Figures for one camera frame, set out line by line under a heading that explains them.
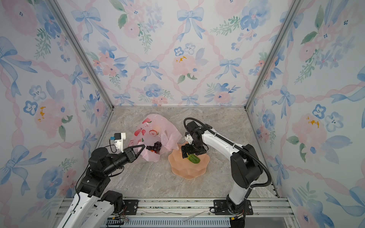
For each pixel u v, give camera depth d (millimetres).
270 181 420
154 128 915
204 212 733
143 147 685
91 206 489
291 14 709
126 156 603
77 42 821
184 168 864
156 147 903
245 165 460
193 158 878
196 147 728
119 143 626
